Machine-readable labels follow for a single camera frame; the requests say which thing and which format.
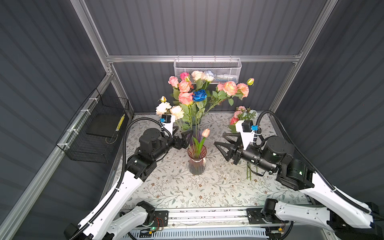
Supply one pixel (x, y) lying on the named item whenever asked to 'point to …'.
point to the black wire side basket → (91, 135)
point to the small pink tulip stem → (198, 147)
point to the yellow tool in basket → (120, 122)
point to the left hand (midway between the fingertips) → (186, 129)
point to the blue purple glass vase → (196, 136)
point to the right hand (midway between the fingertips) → (220, 141)
